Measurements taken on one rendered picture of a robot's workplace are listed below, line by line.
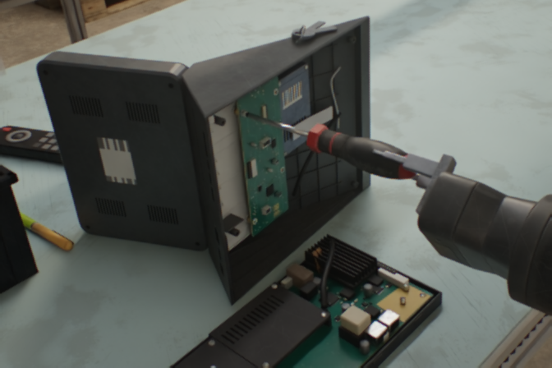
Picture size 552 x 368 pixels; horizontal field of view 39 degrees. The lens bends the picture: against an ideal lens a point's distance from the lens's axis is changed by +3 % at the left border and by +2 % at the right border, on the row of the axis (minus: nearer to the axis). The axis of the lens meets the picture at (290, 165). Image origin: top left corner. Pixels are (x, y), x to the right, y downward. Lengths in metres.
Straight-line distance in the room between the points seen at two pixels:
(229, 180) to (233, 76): 0.10
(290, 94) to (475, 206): 0.28
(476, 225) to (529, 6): 0.90
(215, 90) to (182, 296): 0.22
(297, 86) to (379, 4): 0.67
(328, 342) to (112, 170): 0.28
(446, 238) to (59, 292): 0.42
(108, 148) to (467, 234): 0.40
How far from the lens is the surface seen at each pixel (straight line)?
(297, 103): 0.75
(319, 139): 0.61
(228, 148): 0.69
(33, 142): 1.04
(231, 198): 0.71
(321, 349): 0.68
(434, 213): 0.52
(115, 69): 0.73
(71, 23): 2.83
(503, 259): 0.51
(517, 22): 1.32
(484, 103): 1.07
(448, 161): 0.55
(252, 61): 0.70
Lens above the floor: 1.50
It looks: 33 degrees down
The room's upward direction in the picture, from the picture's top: 4 degrees counter-clockwise
